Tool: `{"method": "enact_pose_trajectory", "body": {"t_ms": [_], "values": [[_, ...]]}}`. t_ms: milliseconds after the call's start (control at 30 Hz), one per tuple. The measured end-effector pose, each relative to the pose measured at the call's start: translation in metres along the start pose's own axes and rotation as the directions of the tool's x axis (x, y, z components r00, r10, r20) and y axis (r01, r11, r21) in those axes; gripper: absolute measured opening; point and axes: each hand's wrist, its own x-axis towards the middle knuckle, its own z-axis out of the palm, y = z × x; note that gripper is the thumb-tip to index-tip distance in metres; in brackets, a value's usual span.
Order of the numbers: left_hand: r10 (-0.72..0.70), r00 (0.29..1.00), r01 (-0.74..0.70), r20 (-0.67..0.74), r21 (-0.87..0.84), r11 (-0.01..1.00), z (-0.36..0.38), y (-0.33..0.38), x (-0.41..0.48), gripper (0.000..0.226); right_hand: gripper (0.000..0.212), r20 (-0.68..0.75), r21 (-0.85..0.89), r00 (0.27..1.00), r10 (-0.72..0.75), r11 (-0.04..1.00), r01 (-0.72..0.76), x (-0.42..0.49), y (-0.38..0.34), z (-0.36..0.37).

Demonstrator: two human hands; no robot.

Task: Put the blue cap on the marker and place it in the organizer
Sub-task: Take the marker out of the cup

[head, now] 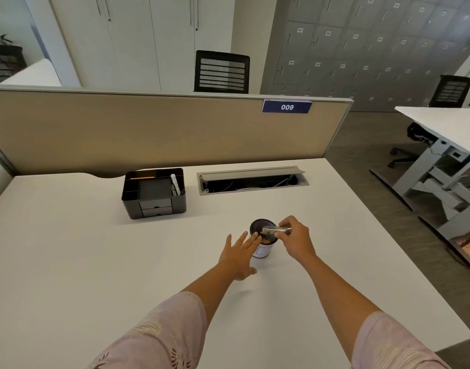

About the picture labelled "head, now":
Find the person's right forearm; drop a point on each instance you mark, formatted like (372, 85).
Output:
(354, 311)

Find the small silver clear marker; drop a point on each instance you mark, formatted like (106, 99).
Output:
(274, 229)

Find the orange pencil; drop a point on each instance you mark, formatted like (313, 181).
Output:
(142, 177)

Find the blue number label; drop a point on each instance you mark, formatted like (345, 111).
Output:
(286, 107)

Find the person's left little finger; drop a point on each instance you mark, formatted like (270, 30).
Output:
(228, 242)

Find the person's left hand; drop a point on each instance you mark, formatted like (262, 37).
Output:
(235, 261)

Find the white desk grey legs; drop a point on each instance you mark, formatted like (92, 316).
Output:
(438, 122)

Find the white tall cabinets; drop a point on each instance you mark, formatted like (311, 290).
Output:
(142, 42)

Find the person's right thumb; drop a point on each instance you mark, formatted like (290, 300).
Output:
(282, 233)

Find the person's right hand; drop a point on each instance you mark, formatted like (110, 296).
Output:
(299, 242)

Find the black desk organizer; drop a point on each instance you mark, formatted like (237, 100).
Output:
(154, 201)

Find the person's left forearm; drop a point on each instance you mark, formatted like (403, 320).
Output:
(173, 322)

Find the striped patterned mat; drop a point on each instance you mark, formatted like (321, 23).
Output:
(469, 245)

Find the green potted plant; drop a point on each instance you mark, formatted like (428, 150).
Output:
(2, 39)

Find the person's left thumb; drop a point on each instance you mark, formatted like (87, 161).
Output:
(250, 271)

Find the black pen cup white label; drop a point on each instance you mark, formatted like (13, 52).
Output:
(266, 249)

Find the beige desk partition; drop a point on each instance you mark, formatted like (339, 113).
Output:
(142, 130)

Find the white slim stationery item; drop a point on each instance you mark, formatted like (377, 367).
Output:
(175, 185)

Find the white desk partition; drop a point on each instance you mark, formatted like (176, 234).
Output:
(35, 74)

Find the wall of grey lockers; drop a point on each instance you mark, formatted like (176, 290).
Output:
(373, 46)

